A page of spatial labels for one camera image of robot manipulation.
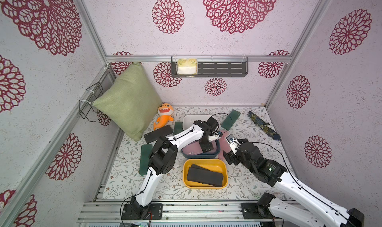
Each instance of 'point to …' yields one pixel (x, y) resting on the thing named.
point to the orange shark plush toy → (164, 110)
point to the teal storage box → (204, 156)
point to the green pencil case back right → (231, 119)
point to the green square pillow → (130, 102)
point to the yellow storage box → (219, 166)
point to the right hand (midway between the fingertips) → (231, 144)
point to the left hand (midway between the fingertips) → (203, 144)
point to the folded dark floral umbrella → (264, 127)
